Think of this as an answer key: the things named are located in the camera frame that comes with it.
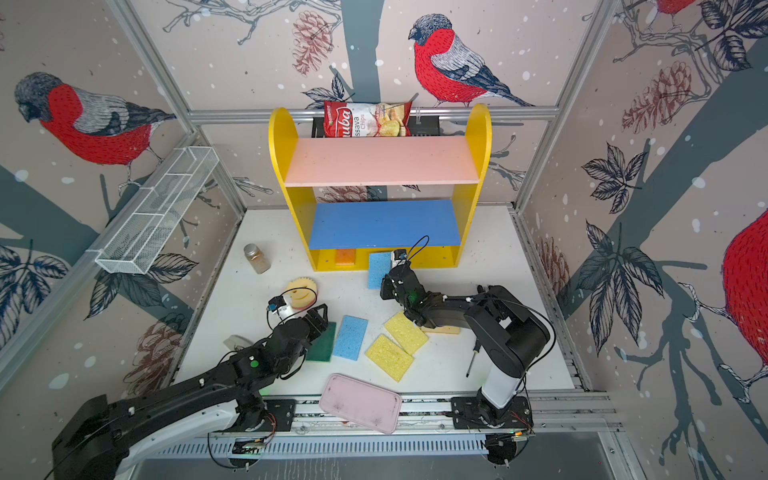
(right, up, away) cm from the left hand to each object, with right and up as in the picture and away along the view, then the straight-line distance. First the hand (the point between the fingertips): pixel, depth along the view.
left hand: (322, 313), depth 80 cm
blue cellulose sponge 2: (+7, -9, +6) cm, 12 cm away
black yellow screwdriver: (+43, -12, +3) cm, 45 cm away
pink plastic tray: (+11, -21, -7) cm, 25 cm away
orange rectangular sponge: (+2, +13, +23) cm, 27 cm away
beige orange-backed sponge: (+37, -7, +7) cm, 39 cm away
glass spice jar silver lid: (-25, +12, +17) cm, 33 cm away
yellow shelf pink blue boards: (+24, +37, +42) cm, 61 cm away
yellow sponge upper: (+23, -8, +7) cm, 26 cm away
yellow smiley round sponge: (-10, +2, +12) cm, 15 cm away
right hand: (+16, +7, +12) cm, 21 cm away
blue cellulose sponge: (+15, +11, +14) cm, 24 cm away
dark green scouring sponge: (-1, -12, +3) cm, 12 cm away
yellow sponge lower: (+19, -13, +2) cm, 23 cm away
